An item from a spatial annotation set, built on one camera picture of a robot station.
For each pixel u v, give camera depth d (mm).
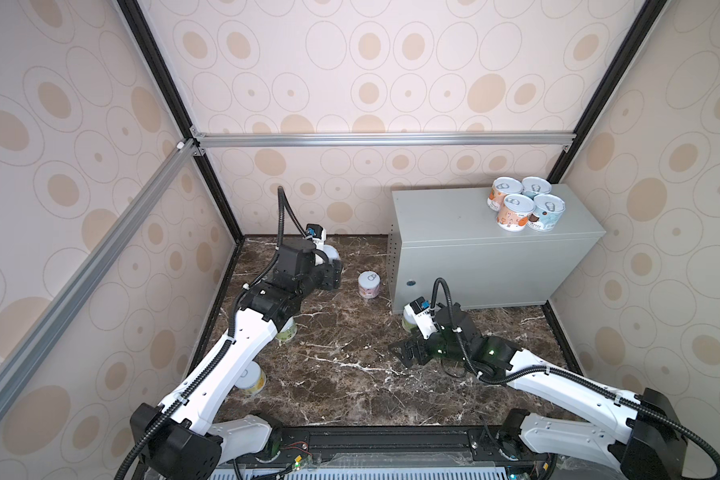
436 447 746
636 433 401
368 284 1000
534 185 775
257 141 1930
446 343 636
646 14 683
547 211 712
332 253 715
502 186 773
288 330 891
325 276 659
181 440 365
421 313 674
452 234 769
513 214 715
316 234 625
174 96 807
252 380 795
